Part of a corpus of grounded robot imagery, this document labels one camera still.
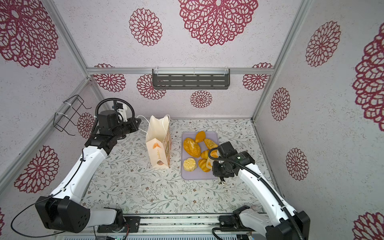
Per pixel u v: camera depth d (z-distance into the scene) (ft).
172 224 2.48
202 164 2.99
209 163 2.80
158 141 2.47
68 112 2.55
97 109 1.79
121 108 2.20
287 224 1.26
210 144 3.28
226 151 1.94
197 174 3.00
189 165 2.95
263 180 1.49
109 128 1.84
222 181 2.17
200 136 3.51
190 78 3.11
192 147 3.19
